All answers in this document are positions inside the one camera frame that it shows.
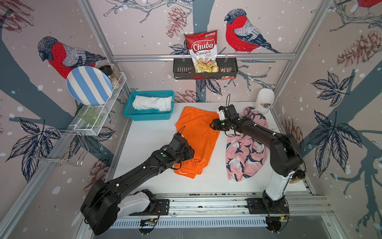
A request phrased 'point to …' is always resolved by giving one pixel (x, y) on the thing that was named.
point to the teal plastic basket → (154, 114)
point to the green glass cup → (89, 113)
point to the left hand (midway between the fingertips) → (194, 150)
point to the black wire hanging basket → (184, 68)
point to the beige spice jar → (116, 78)
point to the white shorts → (163, 103)
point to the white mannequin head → (264, 100)
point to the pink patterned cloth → (246, 154)
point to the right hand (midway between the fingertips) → (211, 124)
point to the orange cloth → (194, 124)
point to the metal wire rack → (83, 141)
